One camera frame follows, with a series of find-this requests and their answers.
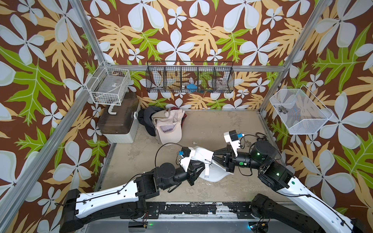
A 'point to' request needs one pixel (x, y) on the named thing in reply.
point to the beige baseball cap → (159, 114)
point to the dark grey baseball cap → (149, 126)
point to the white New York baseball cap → (212, 172)
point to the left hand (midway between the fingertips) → (205, 163)
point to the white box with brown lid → (119, 124)
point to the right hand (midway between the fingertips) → (209, 156)
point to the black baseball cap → (141, 115)
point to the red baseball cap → (184, 115)
